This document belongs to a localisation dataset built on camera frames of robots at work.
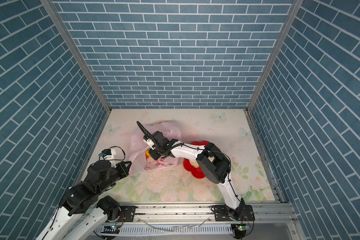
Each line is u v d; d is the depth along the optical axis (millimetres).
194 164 875
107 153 619
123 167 618
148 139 804
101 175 516
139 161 847
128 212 738
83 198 475
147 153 907
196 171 880
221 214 736
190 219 739
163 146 716
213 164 524
